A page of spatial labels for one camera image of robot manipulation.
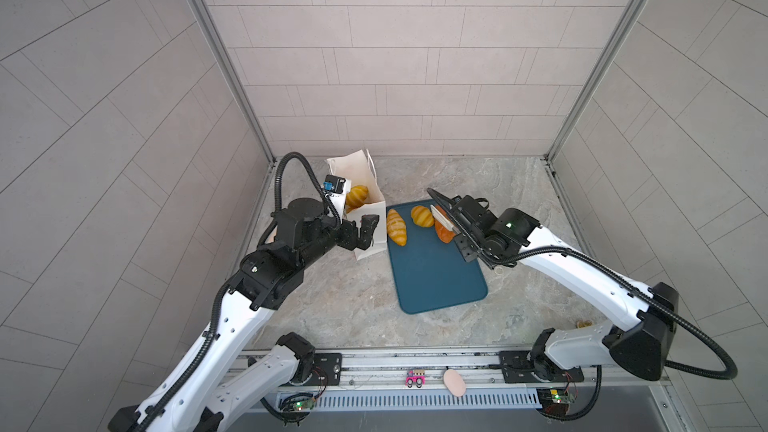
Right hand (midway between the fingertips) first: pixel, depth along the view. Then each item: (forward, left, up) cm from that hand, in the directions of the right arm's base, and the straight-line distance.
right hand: (465, 244), depth 77 cm
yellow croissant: (+13, +18, -9) cm, 24 cm away
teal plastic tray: (-1, +8, -14) cm, 17 cm away
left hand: (+1, +23, +17) cm, 29 cm away
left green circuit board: (-30, +41, -11) cm, 52 cm away
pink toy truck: (-27, +15, -12) cm, 33 cm away
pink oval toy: (-28, +6, -14) cm, 32 cm away
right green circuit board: (-32, -18, -16) cm, 40 cm away
